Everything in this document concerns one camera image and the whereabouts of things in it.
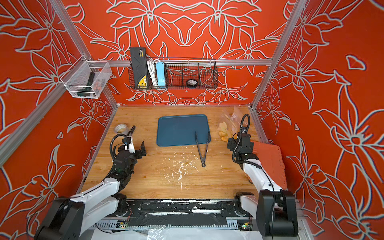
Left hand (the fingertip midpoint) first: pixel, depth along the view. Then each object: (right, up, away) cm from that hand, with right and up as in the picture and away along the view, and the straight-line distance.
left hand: (135, 142), depth 85 cm
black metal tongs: (+41, -11, +5) cm, 42 cm away
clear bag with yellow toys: (+56, +3, +15) cm, 58 cm away
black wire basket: (+24, +45, +12) cm, 52 cm away
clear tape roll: (-18, +6, +20) cm, 28 cm away
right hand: (+60, +1, +2) cm, 60 cm away
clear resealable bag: (+61, +14, +12) cm, 64 cm away
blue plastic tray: (+25, +5, +20) cm, 33 cm away
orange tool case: (+80, -10, 0) cm, 81 cm away
